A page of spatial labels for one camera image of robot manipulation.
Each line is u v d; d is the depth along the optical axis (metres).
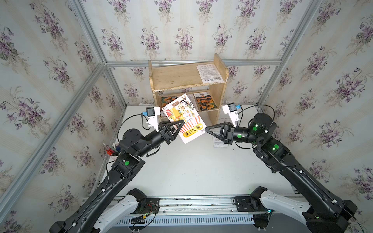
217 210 0.73
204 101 0.93
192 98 0.95
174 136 0.52
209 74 0.76
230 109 0.51
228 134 0.49
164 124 0.52
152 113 0.50
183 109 0.55
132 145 0.42
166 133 0.49
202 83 0.72
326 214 0.38
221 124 0.54
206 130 0.55
